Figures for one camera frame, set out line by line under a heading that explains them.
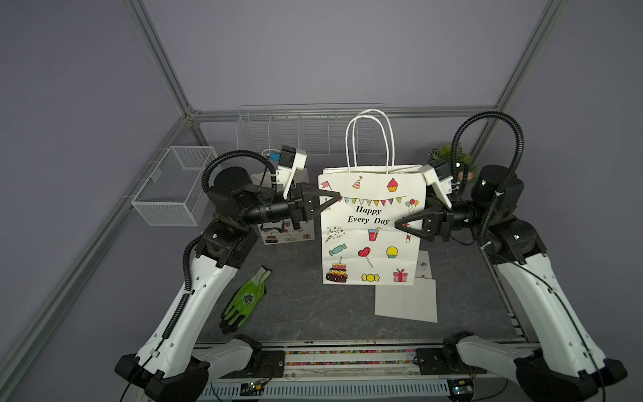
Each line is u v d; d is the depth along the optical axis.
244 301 0.85
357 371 0.74
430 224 0.45
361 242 0.53
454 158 0.43
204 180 0.38
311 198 0.46
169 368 0.36
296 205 0.43
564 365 0.37
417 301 0.83
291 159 0.43
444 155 0.96
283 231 0.97
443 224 0.45
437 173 0.44
